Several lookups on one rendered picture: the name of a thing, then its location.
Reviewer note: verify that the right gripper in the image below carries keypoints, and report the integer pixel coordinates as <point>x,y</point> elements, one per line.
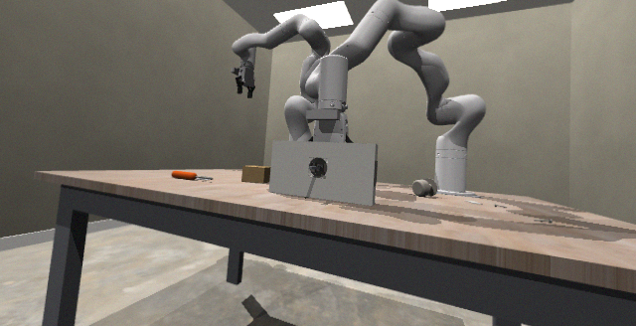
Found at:
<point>246,78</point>

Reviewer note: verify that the orange-handled screwdriver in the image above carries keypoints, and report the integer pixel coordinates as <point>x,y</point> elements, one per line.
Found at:
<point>187,175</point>

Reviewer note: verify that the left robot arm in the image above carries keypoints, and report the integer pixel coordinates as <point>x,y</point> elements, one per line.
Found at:
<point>328,82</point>

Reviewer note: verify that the black door knob with metal spindle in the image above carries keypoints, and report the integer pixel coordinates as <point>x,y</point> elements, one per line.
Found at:
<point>319,173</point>

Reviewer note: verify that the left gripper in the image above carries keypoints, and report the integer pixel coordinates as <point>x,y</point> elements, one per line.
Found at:
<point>331,130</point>

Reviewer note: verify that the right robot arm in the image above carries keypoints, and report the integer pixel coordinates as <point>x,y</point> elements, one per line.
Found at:
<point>296,106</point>

